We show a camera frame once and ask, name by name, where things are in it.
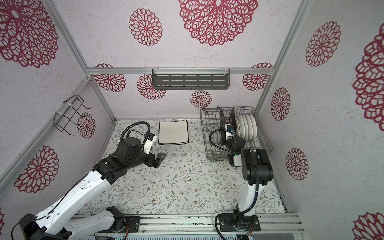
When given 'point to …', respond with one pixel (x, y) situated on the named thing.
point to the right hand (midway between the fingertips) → (224, 127)
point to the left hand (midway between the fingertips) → (158, 154)
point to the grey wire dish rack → (210, 120)
